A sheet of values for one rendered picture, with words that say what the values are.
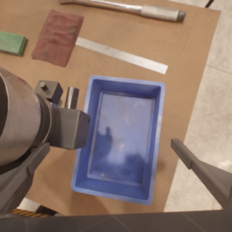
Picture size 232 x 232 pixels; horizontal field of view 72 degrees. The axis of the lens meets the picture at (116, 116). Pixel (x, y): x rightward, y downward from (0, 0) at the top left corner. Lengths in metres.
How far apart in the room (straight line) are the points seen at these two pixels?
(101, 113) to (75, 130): 0.35
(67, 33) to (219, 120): 0.92
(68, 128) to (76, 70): 0.42
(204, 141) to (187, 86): 0.56
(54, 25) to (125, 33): 0.26
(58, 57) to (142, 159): 0.45
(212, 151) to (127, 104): 0.69
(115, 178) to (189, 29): 0.55
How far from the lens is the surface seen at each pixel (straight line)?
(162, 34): 0.64
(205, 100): 1.11
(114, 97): 0.54
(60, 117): 0.21
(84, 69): 0.60
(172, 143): 0.17
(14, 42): 0.73
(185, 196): 1.09
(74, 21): 0.69
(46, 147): 0.17
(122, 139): 0.52
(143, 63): 0.58
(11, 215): 0.90
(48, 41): 0.68
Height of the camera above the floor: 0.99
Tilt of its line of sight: 80 degrees down
